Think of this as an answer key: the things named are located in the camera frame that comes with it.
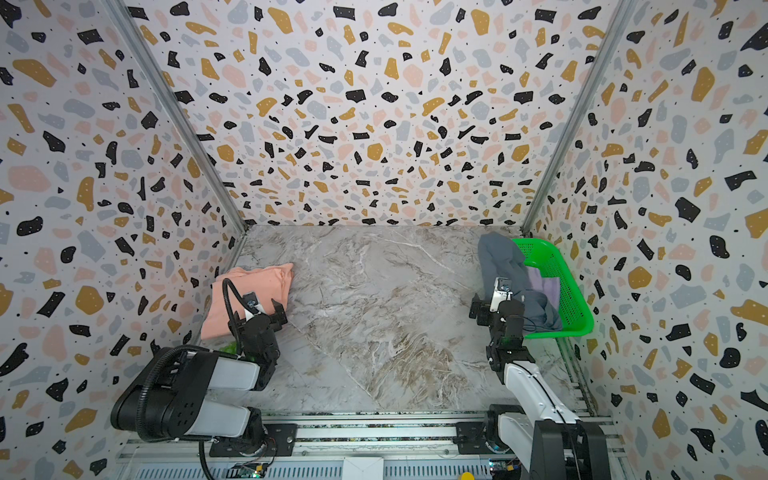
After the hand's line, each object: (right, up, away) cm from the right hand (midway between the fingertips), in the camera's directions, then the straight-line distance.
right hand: (492, 290), depth 86 cm
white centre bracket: (-34, -37, -19) cm, 54 cm away
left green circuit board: (-62, -41, -15) cm, 76 cm away
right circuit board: (-1, -41, -14) cm, 44 cm away
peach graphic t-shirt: (-71, 0, +13) cm, 72 cm away
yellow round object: (-12, -38, -21) cm, 45 cm away
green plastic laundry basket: (+28, -9, +6) cm, 30 cm away
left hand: (-69, -4, +1) cm, 69 cm away
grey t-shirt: (+8, +9, +17) cm, 21 cm away
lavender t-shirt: (+24, 0, +15) cm, 28 cm away
